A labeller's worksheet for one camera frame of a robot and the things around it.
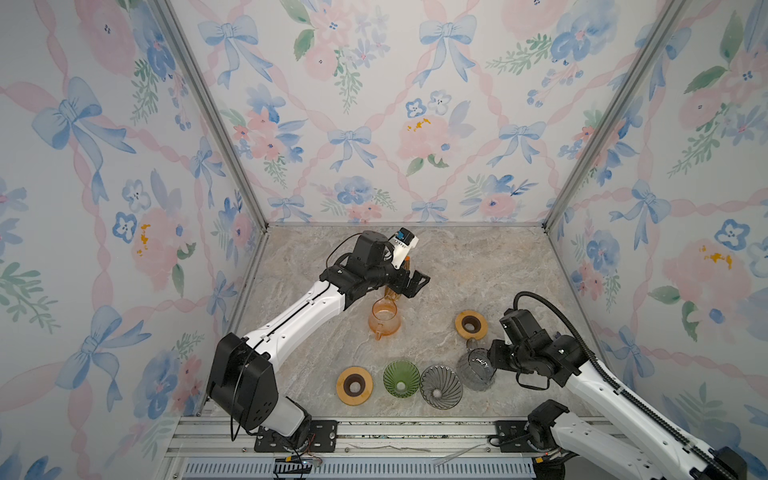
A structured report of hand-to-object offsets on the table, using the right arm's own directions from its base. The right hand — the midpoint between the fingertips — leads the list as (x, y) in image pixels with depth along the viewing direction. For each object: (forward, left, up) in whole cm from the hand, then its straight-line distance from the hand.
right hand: (490, 354), depth 79 cm
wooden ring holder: (-7, +36, -8) cm, 38 cm away
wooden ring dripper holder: (+12, +2, -7) cm, 14 cm away
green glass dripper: (-5, +23, -6) cm, 25 cm away
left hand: (+16, +20, +16) cm, 30 cm away
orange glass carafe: (+14, +29, -8) cm, 33 cm away
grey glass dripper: (-7, +13, -6) cm, 16 cm away
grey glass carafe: (-1, +3, -10) cm, 10 cm away
